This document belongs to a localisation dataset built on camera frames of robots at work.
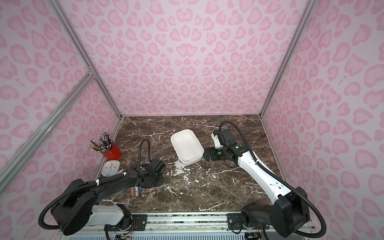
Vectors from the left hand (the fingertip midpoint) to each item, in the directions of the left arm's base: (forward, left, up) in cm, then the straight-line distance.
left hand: (161, 180), depth 87 cm
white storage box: (+22, -14, 0) cm, 26 cm away
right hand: (+9, -29, +15) cm, 34 cm away
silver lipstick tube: (-6, +13, +1) cm, 14 cm away
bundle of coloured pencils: (+16, +32, +14) cm, 39 cm away
